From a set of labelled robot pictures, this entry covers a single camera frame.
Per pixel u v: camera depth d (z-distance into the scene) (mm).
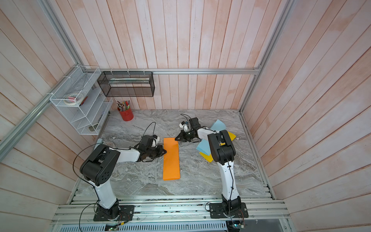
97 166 503
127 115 1103
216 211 730
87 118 781
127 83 1036
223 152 610
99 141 977
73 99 741
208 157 933
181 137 925
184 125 981
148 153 778
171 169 883
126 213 731
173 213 742
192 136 885
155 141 817
